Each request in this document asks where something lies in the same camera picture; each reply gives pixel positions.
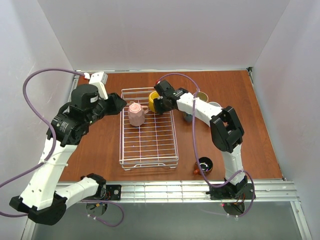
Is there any yellow mug black handle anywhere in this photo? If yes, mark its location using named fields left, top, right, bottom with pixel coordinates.
left=148, top=91, right=159, bottom=113

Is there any pale pink faceted mug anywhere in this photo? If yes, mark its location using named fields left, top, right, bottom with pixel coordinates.
left=128, top=101, right=149, bottom=127

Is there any blue floral mug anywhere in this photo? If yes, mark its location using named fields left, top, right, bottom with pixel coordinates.
left=183, top=112, right=193, bottom=123

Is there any salmon pink floral mug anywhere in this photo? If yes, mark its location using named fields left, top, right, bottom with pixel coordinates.
left=209, top=101, right=221, bottom=108

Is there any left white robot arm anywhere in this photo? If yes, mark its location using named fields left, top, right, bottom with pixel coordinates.
left=9, top=84, right=127, bottom=226

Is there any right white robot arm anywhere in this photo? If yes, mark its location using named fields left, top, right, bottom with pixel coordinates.
left=153, top=80, right=248, bottom=198

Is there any beige ceramic mug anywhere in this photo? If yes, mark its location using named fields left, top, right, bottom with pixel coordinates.
left=193, top=91, right=209, bottom=103

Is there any dark glossy orange mug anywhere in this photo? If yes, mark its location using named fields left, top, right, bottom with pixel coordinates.
left=193, top=156, right=214, bottom=176

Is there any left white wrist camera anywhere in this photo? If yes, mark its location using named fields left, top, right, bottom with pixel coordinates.
left=83, top=71, right=108, bottom=100

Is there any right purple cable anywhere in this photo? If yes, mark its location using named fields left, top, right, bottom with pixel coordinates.
left=156, top=72, right=257, bottom=220

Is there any white wire dish rack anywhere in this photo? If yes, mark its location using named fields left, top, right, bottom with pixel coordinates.
left=119, top=87, right=179, bottom=171

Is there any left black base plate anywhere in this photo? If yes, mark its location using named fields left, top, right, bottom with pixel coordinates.
left=99, top=184, right=122, bottom=201

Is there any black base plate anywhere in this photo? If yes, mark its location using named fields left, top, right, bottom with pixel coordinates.
left=205, top=183, right=256, bottom=200
left=99, top=184, right=122, bottom=201

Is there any aluminium front rail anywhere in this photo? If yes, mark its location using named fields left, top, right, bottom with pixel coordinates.
left=107, top=179, right=300, bottom=203

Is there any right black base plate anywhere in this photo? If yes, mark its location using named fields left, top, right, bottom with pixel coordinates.
left=205, top=183, right=256, bottom=200

